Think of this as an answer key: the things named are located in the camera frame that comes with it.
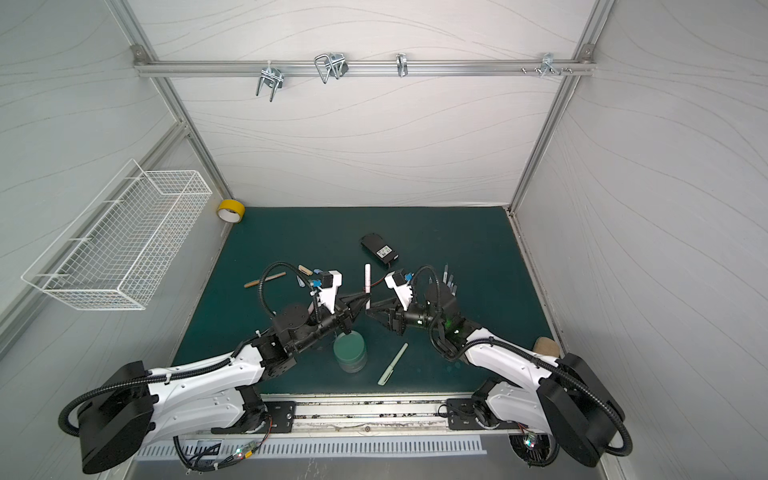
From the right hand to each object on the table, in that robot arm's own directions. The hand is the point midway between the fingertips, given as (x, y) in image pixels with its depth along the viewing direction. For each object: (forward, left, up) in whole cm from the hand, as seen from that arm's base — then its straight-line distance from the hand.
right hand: (374, 302), depth 74 cm
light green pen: (-13, -3, -18) cm, 22 cm away
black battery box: (+30, +2, -16) cm, 34 cm away
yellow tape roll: (+44, +63, -14) cm, 78 cm away
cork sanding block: (-2, -48, -18) cm, 52 cm away
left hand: (+1, 0, +4) cm, 4 cm away
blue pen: (+18, -23, -18) cm, 35 cm away
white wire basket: (+3, +60, +17) cm, 62 cm away
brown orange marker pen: (+13, +42, -16) cm, 47 cm away
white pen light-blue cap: (+21, -21, -19) cm, 35 cm away
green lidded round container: (-10, +6, -8) cm, 14 cm away
